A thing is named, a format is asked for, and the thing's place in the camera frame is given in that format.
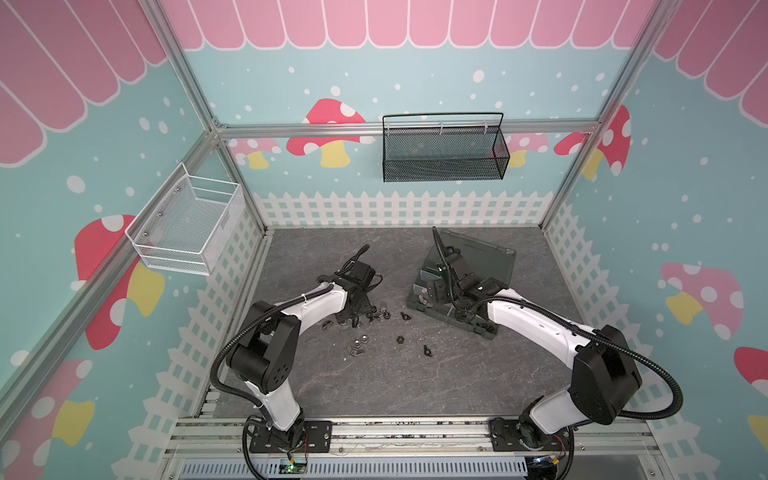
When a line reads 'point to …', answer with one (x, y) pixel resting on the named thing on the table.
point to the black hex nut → (400, 339)
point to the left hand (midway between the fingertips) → (357, 313)
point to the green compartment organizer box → (430, 295)
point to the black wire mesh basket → (425, 147)
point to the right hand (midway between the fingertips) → (444, 283)
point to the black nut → (387, 315)
